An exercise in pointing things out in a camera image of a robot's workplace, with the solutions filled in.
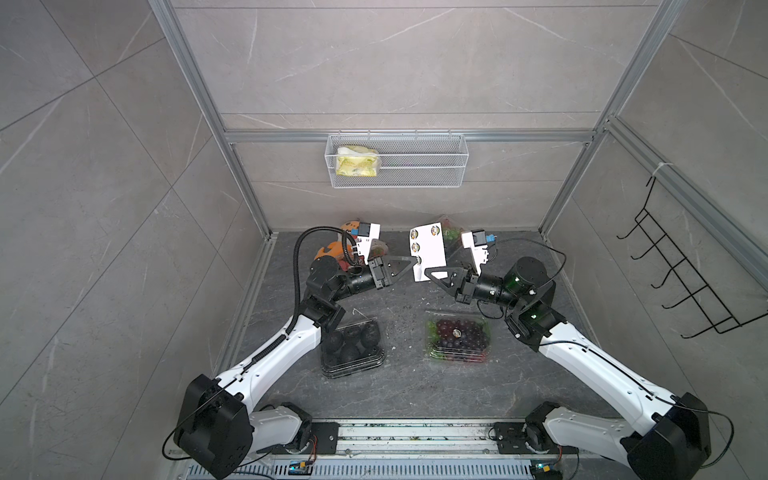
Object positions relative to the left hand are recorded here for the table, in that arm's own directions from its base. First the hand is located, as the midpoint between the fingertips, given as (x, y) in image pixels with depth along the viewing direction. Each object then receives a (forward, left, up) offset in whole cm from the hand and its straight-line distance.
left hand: (418, 262), depth 61 cm
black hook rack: (-8, -61, -7) cm, 62 cm away
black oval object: (+14, -48, -37) cm, 62 cm away
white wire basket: (+52, -2, -9) cm, 53 cm away
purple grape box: (-3, -13, -32) cm, 34 cm away
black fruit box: (-4, +17, -34) cm, 38 cm away
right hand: (-2, -2, -2) cm, 4 cm away
